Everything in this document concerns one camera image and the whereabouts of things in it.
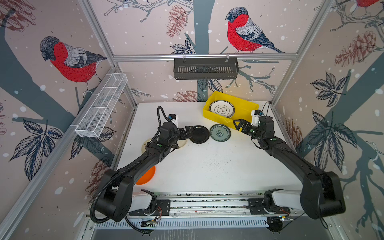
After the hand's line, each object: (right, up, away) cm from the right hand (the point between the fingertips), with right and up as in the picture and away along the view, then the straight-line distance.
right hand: (237, 124), depth 85 cm
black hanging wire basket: (-17, +39, +19) cm, 47 cm away
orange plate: (-51, -29, -3) cm, 59 cm away
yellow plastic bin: (+13, +10, +28) cm, 32 cm away
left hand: (-29, -2, -2) cm, 30 cm away
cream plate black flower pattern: (-33, -13, +12) cm, 38 cm away
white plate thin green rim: (-3, +11, +29) cm, 31 cm away
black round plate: (-21, -8, +18) cm, 29 cm away
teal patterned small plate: (-7, -7, +19) cm, 21 cm away
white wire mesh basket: (-74, +3, -14) cm, 75 cm away
